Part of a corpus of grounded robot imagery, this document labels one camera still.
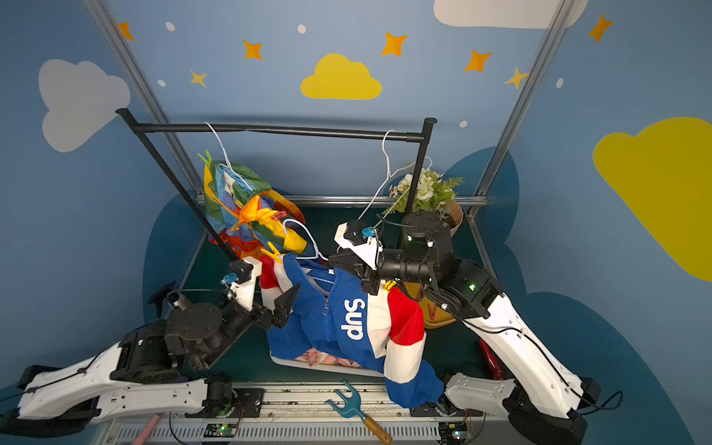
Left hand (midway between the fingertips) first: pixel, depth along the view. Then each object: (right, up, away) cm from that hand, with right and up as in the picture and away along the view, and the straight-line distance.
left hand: (287, 279), depth 57 cm
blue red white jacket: (+20, -11, +1) cm, 23 cm away
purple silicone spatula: (-39, -41, +11) cm, 58 cm away
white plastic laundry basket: (+6, -26, +15) cm, 30 cm away
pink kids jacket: (+3, -24, +16) cm, 29 cm away
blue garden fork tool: (+13, -37, +15) cm, 42 cm away
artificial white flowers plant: (+39, +23, +29) cm, 54 cm away
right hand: (+11, +6, -4) cm, 13 cm away
